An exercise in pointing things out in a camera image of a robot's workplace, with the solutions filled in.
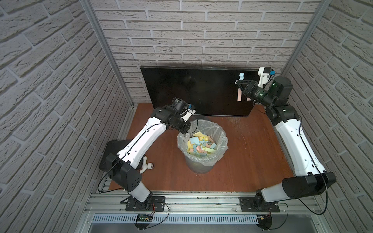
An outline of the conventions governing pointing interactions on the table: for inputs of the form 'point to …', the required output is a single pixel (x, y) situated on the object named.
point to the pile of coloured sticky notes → (200, 144)
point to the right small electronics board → (264, 221)
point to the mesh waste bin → (198, 168)
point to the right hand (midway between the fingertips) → (239, 81)
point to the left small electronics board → (143, 218)
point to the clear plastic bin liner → (207, 127)
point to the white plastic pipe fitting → (150, 165)
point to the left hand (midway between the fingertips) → (184, 122)
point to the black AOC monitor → (211, 91)
